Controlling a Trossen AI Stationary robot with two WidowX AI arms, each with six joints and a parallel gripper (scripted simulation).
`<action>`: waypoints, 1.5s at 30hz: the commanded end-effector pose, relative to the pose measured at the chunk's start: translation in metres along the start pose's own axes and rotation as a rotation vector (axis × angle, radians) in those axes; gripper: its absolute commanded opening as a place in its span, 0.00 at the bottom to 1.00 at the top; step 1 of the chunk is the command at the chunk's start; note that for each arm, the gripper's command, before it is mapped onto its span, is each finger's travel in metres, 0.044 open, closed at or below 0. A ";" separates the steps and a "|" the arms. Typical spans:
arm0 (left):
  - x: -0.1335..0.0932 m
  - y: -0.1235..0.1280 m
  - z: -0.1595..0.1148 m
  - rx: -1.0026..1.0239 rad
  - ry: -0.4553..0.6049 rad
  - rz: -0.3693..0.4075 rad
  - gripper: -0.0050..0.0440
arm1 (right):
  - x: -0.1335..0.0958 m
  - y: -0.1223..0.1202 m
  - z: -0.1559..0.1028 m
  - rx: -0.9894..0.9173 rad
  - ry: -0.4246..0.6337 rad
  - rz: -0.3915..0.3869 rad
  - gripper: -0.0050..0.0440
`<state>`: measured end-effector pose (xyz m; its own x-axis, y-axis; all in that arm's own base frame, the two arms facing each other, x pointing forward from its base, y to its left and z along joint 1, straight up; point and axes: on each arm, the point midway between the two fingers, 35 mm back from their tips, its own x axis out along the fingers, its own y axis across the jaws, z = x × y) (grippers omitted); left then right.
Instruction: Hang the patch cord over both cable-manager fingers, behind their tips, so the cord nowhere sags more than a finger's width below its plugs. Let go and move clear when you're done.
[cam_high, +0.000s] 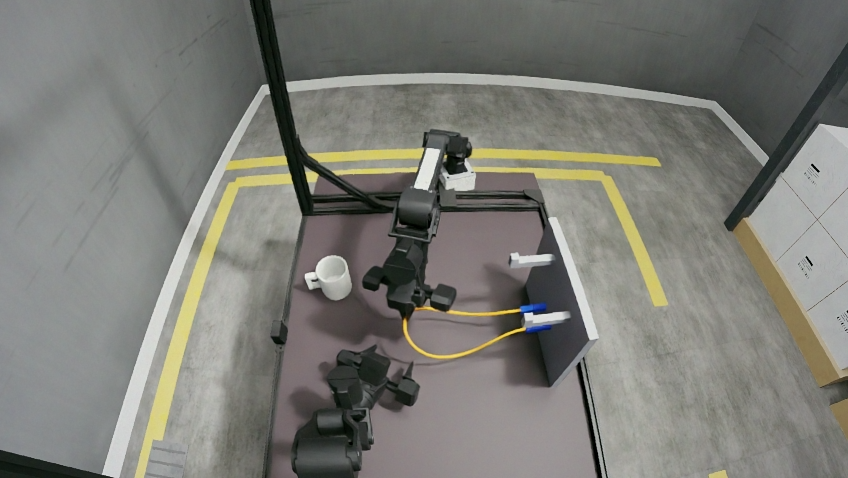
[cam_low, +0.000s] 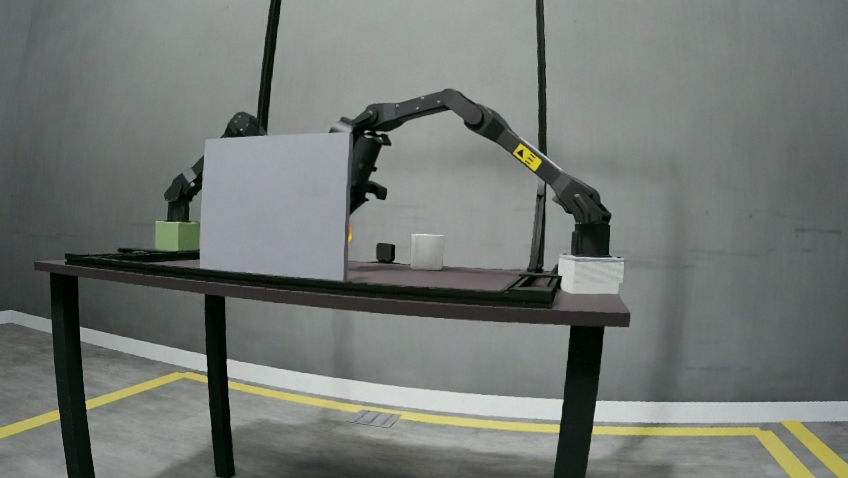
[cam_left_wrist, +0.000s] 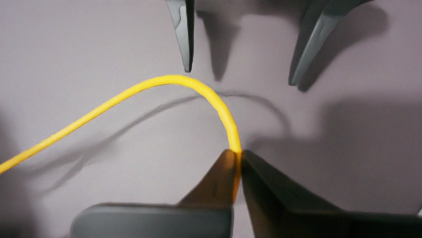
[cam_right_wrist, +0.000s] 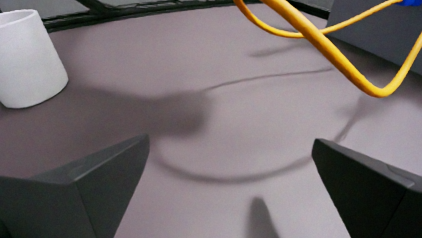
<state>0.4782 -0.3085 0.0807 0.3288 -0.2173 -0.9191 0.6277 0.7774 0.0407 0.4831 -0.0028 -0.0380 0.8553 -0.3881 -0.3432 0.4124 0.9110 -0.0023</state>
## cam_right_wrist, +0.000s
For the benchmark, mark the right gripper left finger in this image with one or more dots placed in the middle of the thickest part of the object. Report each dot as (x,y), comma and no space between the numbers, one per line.
(86,198)

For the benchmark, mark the white mug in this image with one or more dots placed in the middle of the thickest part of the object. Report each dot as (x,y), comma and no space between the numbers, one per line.
(30,69)

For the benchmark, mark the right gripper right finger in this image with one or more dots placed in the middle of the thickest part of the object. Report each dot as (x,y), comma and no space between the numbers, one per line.
(374,199)

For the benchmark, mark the yellow patch cord with blue plugs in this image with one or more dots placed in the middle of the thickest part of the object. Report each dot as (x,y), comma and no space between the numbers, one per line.
(326,48)

